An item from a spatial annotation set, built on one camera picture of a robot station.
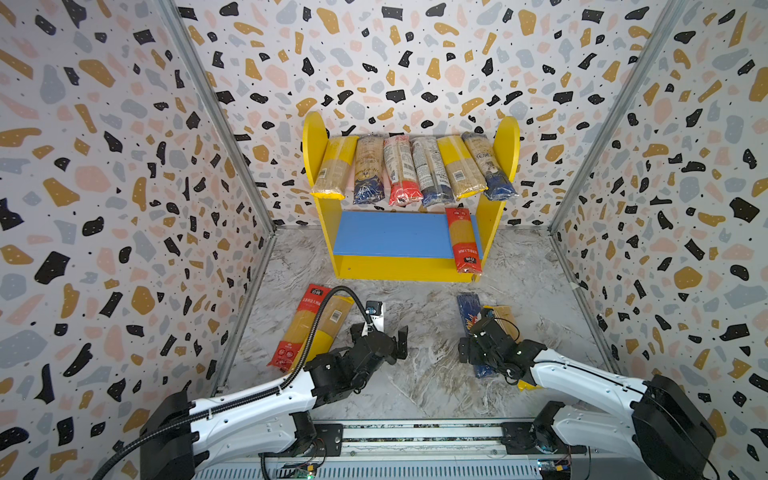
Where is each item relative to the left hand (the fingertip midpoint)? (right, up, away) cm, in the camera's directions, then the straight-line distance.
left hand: (395, 324), depth 76 cm
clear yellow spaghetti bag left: (-20, -3, +17) cm, 26 cm away
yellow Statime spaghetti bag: (+34, -1, +20) cm, 39 cm away
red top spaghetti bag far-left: (-30, -11, +10) cm, 34 cm away
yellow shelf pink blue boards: (-3, +21, +22) cm, 31 cm away
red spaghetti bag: (+22, +23, +22) cm, 39 cm away
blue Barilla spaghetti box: (+23, +1, +19) cm, 30 cm away
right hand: (+20, -8, +11) cm, 24 cm away
